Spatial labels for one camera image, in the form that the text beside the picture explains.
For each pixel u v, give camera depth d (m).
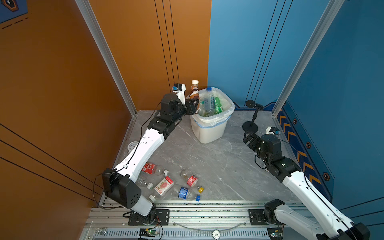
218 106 0.95
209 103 0.89
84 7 0.69
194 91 0.70
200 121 0.79
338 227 0.38
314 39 0.81
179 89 0.62
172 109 0.54
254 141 0.66
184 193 0.76
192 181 0.80
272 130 0.66
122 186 0.41
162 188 0.79
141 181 0.81
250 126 1.09
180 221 0.73
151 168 0.85
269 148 0.55
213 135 1.06
